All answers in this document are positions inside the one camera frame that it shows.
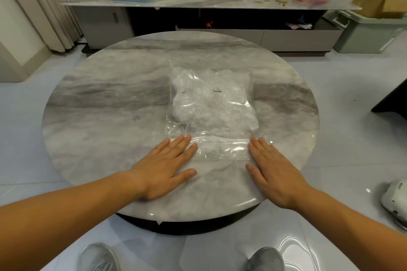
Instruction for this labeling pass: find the person's left hand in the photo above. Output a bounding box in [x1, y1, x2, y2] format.
[129, 134, 199, 202]

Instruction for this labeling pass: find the person's left forearm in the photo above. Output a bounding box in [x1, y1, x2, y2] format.
[0, 171, 147, 271]

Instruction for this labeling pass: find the grey sneaker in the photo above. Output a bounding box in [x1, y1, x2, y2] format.
[76, 243, 122, 271]
[247, 247, 286, 271]

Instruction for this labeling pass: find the beige curtain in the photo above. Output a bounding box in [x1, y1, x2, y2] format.
[0, 0, 84, 54]

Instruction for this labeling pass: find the clear plastic bag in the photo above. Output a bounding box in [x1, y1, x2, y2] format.
[165, 64, 265, 162]

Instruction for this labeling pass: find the green storage bin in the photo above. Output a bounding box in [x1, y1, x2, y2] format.
[332, 10, 407, 54]

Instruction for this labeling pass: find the black table base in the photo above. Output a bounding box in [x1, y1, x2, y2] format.
[116, 203, 262, 235]

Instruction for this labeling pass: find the clear bag of caps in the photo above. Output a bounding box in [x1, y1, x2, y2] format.
[169, 67, 258, 136]

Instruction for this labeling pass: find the person's right forearm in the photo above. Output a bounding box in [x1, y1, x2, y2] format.
[293, 186, 407, 271]

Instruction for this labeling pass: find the long grey low cabinet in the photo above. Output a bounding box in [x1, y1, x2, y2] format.
[60, 0, 363, 54]

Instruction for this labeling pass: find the person's right hand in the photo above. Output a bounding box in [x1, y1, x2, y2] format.
[245, 137, 312, 211]

